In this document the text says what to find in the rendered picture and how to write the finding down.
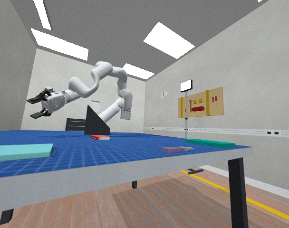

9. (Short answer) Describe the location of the teal flat rectangular block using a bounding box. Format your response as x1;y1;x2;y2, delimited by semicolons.
185;139;235;148

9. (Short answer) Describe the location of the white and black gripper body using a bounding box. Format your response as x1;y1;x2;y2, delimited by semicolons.
41;92;67;113

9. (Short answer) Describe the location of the light blue flat square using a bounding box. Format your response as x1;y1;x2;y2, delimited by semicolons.
0;143;53;162

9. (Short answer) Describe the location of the dark blue work mat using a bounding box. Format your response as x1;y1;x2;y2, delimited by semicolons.
0;132;249;178

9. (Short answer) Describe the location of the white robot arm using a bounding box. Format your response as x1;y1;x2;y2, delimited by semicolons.
61;61;133;123

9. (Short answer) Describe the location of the red card box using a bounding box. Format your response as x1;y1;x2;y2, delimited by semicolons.
91;135;110;140

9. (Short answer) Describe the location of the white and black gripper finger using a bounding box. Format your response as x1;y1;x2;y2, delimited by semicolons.
27;90;52;104
30;108;52;119

